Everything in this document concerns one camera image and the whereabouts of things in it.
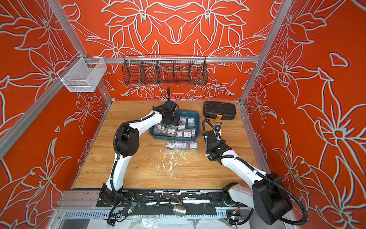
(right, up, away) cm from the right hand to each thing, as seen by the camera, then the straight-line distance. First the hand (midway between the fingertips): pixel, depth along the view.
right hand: (215, 139), depth 86 cm
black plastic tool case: (+8, +18, +21) cm, 29 cm away
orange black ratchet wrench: (0, +12, +19) cm, 23 cm away
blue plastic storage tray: (-16, +5, +12) cm, 20 cm away
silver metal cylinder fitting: (-22, -31, -19) cm, 42 cm away
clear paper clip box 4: (-13, -5, +4) cm, 15 cm away
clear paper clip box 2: (-24, -5, +5) cm, 25 cm away
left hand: (-26, +11, +14) cm, 31 cm away
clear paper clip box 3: (-18, -5, +4) cm, 19 cm away
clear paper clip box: (-29, -5, +5) cm, 30 cm away
